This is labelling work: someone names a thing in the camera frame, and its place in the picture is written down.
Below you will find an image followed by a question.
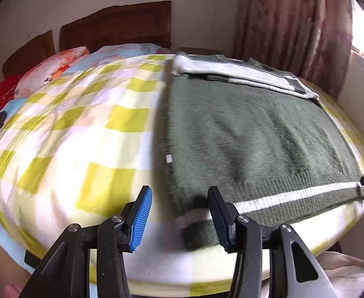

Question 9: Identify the yellow checked cloth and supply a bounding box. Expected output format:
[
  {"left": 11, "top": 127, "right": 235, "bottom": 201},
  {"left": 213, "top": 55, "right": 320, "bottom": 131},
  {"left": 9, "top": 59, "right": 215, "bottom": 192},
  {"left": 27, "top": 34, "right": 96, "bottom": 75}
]
[{"left": 0, "top": 54, "right": 364, "bottom": 292}]

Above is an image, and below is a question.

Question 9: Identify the green knit sweater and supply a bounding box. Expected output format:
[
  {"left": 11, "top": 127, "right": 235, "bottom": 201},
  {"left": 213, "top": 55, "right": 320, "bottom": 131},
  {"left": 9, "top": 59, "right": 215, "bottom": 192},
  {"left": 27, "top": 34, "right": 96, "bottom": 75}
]
[{"left": 155, "top": 54, "right": 364, "bottom": 251}]

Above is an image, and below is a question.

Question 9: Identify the orange floral pillow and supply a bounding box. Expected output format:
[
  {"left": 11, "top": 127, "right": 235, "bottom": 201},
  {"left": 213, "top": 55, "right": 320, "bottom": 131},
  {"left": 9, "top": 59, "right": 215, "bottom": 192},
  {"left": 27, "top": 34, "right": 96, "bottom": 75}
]
[{"left": 14, "top": 46, "right": 91, "bottom": 98}]

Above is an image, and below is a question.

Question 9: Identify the small wooden headboard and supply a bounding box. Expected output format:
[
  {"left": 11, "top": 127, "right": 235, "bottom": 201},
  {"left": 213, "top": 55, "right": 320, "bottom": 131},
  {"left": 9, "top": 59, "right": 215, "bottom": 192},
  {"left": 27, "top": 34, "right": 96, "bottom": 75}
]
[{"left": 2, "top": 30, "right": 57, "bottom": 76}]

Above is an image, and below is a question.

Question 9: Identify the blue floral pillow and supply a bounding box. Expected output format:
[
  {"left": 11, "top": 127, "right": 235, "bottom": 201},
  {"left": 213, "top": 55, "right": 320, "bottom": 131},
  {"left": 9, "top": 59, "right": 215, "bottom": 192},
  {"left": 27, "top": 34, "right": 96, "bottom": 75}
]
[{"left": 61, "top": 43, "right": 170, "bottom": 75}]

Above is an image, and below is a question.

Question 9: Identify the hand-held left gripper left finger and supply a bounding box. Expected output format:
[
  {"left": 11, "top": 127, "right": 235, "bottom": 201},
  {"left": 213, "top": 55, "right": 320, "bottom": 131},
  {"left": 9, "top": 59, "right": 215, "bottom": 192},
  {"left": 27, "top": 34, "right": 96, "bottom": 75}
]
[{"left": 20, "top": 185, "right": 153, "bottom": 298}]

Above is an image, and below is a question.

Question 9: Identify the pink floral curtain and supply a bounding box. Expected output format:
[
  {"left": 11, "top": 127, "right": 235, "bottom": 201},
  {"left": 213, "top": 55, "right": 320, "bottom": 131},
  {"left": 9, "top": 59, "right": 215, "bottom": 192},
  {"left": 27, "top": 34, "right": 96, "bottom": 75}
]
[{"left": 233, "top": 0, "right": 355, "bottom": 100}]

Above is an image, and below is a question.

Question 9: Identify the large wooden headboard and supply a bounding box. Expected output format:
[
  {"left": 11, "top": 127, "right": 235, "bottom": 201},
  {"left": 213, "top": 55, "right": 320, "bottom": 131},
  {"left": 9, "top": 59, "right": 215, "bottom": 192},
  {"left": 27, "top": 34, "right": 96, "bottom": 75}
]
[{"left": 60, "top": 0, "right": 172, "bottom": 53}]

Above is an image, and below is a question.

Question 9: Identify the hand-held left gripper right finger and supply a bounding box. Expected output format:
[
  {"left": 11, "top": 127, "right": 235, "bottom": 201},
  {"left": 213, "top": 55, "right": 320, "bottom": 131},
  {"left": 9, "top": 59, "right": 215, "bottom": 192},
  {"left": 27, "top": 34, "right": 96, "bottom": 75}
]
[{"left": 207, "top": 185, "right": 338, "bottom": 298}]

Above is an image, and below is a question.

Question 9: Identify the dark wooden nightstand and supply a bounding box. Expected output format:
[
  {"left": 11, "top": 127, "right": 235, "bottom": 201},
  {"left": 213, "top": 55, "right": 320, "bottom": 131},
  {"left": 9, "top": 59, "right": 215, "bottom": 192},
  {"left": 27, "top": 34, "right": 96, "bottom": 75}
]
[{"left": 177, "top": 47, "right": 223, "bottom": 56}]

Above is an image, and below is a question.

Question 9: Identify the person's white clothing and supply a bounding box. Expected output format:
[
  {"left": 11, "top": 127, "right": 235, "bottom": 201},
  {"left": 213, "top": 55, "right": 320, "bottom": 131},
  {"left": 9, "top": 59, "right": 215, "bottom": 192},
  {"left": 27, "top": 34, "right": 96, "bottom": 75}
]
[{"left": 319, "top": 250, "right": 364, "bottom": 298}]

